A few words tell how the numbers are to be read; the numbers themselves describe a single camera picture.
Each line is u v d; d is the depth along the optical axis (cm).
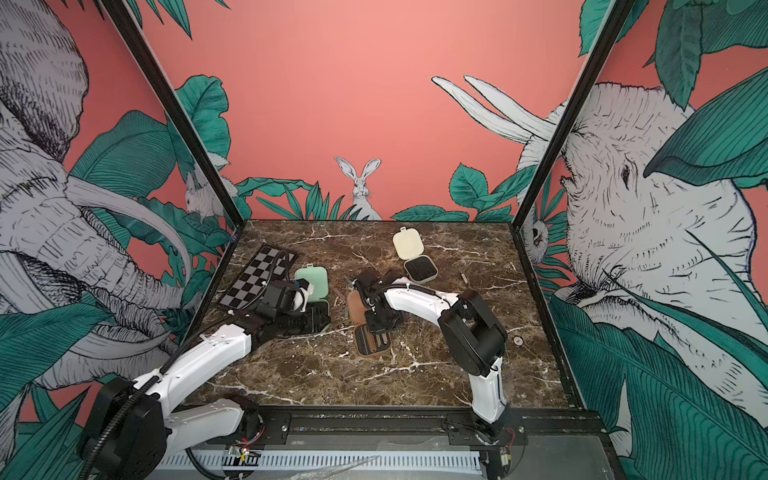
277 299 65
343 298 98
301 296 70
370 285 73
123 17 70
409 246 108
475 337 49
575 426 76
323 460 70
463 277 104
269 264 104
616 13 69
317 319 75
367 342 88
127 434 39
